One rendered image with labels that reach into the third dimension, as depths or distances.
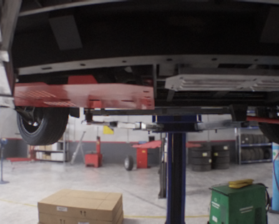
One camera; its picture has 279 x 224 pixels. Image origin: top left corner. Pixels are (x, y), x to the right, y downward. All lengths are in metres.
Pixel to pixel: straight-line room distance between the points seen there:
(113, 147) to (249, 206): 8.65
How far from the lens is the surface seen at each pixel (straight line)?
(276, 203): 3.93
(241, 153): 10.02
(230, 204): 2.35
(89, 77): 0.87
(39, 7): 0.44
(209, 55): 0.67
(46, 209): 2.97
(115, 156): 10.40
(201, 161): 8.00
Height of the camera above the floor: 1.37
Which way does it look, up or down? 8 degrees up
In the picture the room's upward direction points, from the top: straight up
